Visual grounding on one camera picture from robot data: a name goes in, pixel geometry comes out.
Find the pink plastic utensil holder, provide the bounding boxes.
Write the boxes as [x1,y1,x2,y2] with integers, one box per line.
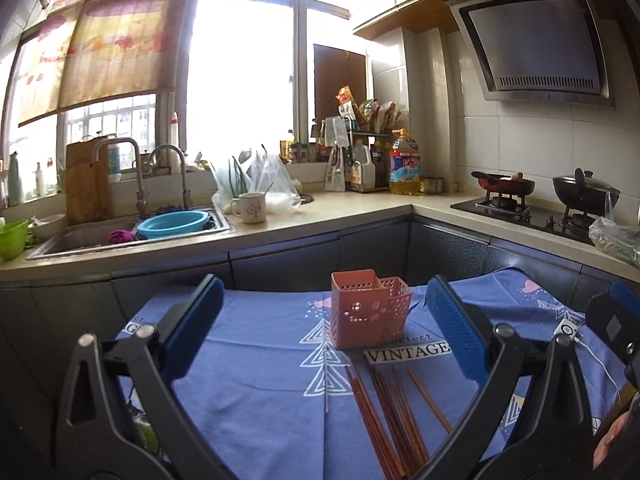
[330,269,412,350]

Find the green plastic bowl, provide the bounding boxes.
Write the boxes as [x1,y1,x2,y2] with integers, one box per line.
[0,220,28,262]

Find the clear plastic bag vegetables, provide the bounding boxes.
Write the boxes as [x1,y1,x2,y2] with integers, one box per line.
[588,192,640,268]

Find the steel kitchen faucet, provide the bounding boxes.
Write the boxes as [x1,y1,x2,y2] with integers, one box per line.
[92,136,150,220]

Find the white ceramic mug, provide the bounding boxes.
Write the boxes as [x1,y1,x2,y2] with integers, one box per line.
[231,192,267,224]

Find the range hood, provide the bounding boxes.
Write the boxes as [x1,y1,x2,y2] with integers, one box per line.
[442,0,614,107]

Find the metal spice rack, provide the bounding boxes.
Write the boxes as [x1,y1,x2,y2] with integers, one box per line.
[346,131,393,193]

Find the brown wooden chopstick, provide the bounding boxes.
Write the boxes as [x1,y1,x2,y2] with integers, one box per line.
[392,367,430,465]
[408,370,454,434]
[346,366,400,480]
[368,367,416,479]
[346,365,407,479]
[384,373,423,473]

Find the white vinegar jug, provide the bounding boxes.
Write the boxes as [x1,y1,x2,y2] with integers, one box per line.
[349,142,375,193]

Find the wooden cutting board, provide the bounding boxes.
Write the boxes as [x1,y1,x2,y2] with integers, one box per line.
[64,136,113,226]

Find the stainless steel sink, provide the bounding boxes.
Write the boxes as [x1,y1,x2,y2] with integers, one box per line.
[27,207,231,260]

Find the red frying pan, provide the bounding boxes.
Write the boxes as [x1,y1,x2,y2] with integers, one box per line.
[471,171,535,196]

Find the white bottle on windowsill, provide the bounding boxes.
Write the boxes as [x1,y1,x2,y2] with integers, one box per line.
[8,152,23,207]

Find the blue plastic basin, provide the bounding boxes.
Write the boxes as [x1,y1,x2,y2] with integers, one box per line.
[136,210,209,240]

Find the black gas stove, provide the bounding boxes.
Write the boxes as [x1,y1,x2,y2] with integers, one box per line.
[451,192,596,245]

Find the patterned window blind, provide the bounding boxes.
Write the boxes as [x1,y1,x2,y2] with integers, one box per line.
[12,0,188,127]

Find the black wok with lid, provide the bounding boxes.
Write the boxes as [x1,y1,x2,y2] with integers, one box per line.
[552,168,620,216]

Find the white small device with cable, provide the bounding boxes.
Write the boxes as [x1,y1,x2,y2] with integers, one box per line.
[553,318,620,394]

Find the white plastic bag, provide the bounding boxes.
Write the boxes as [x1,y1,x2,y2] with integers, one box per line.
[213,148,302,214]

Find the yellow cooking oil bottle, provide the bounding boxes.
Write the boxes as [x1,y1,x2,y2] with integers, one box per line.
[388,128,421,196]

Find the purple cloth in sink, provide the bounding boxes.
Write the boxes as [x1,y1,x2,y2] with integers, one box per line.
[108,229,137,244]

